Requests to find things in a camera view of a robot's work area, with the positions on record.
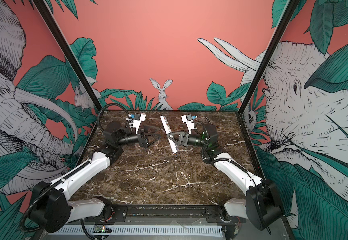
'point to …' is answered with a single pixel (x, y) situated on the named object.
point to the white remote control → (168, 130)
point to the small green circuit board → (99, 228)
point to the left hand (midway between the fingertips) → (159, 133)
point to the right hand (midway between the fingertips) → (167, 137)
